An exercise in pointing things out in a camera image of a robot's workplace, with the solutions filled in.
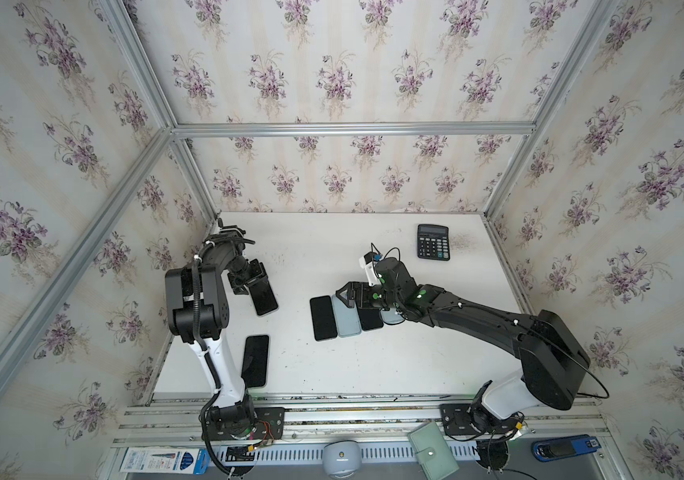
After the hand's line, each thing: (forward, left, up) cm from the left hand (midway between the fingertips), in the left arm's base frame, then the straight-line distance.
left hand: (257, 282), depth 96 cm
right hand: (-11, -28, +12) cm, 32 cm away
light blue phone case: (-12, -30, -2) cm, 32 cm away
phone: (-11, -22, -2) cm, 25 cm away
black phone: (-5, -3, -1) cm, 6 cm away
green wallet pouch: (-45, -50, -1) cm, 67 cm away
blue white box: (-47, +7, -2) cm, 48 cm away
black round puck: (-45, -65, -5) cm, 80 cm away
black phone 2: (-25, -4, -2) cm, 25 cm away
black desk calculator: (+18, -62, 0) cm, 64 cm away
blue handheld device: (-45, -79, +3) cm, 91 cm away
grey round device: (-47, -28, +6) cm, 55 cm away
